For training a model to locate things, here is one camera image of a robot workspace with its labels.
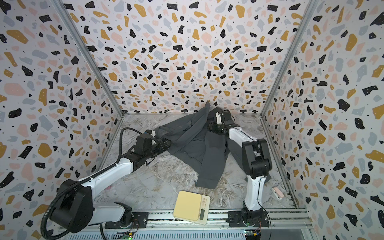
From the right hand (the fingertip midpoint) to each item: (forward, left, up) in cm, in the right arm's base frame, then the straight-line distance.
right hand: (206, 123), depth 98 cm
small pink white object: (-40, -38, -11) cm, 56 cm away
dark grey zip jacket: (-14, 0, -11) cm, 18 cm away
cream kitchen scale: (-47, +8, -11) cm, 49 cm away
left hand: (-17, +22, +3) cm, 28 cm away
